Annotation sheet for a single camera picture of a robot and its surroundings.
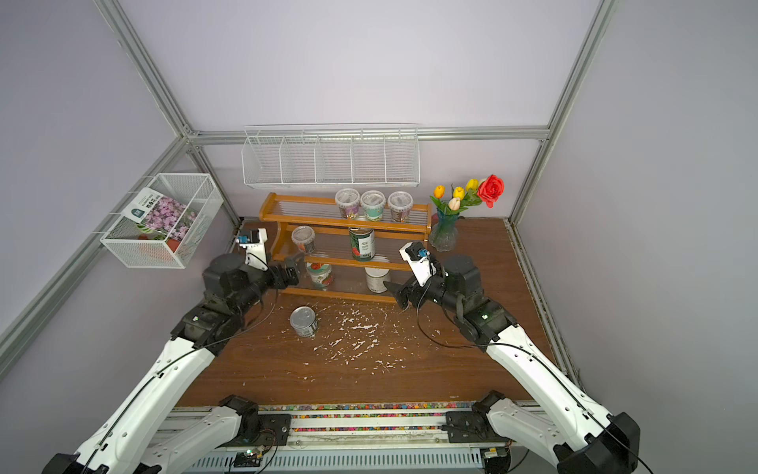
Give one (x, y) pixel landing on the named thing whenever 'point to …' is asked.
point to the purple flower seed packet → (161, 214)
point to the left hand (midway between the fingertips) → (289, 256)
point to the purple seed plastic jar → (348, 199)
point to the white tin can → (375, 278)
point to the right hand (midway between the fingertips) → (399, 268)
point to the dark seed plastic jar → (400, 204)
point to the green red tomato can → (362, 243)
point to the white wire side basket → (135, 248)
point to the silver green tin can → (302, 319)
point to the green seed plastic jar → (373, 201)
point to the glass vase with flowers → (443, 236)
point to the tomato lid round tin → (320, 274)
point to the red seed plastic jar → (304, 238)
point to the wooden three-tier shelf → (341, 258)
